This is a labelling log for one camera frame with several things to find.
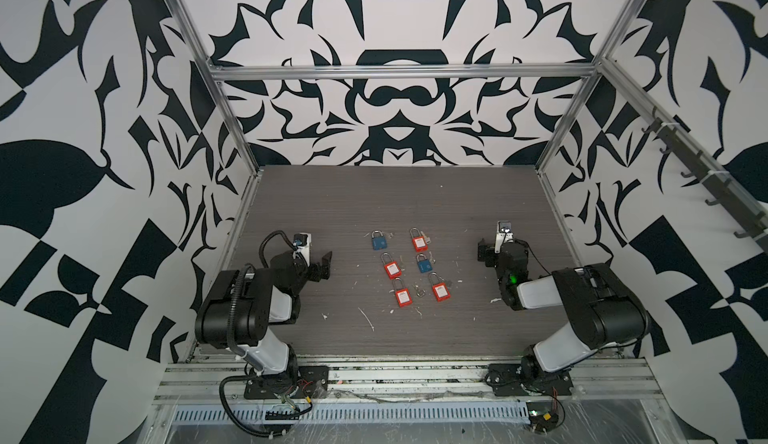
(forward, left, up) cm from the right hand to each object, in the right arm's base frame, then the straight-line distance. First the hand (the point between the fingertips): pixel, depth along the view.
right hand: (503, 236), depth 94 cm
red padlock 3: (-16, +32, -4) cm, 36 cm away
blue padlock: (+2, +39, -5) cm, 39 cm away
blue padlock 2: (-6, +25, -5) cm, 26 cm away
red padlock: (+1, +26, -5) cm, 26 cm away
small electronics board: (-45, 0, -7) cm, 45 cm away
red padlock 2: (-8, +35, -3) cm, 36 cm away
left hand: (-2, +59, 0) cm, 59 cm away
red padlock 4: (-15, +21, -4) cm, 26 cm away
